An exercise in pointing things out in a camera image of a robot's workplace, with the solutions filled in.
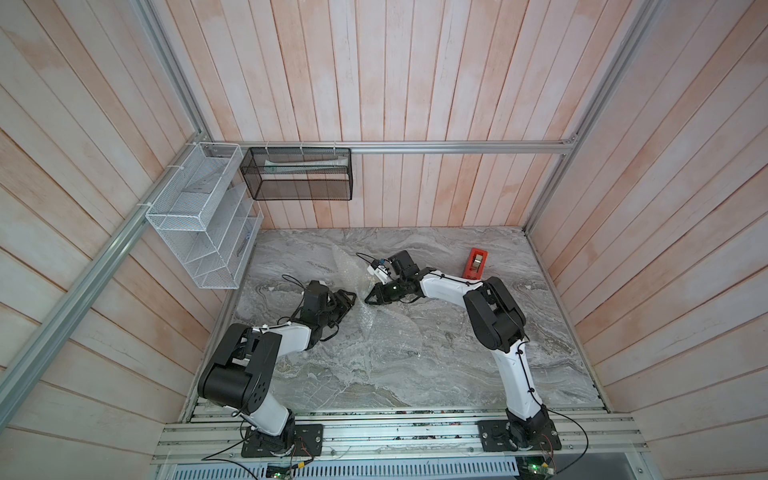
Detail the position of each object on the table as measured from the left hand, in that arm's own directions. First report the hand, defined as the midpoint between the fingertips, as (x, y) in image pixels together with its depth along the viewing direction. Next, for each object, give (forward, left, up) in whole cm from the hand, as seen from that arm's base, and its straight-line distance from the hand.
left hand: (355, 302), depth 94 cm
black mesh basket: (+41, +21, +20) cm, 50 cm away
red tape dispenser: (+14, -41, +2) cm, 43 cm away
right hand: (+2, -3, -2) cm, 4 cm away
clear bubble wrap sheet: (-13, -13, -4) cm, 19 cm away
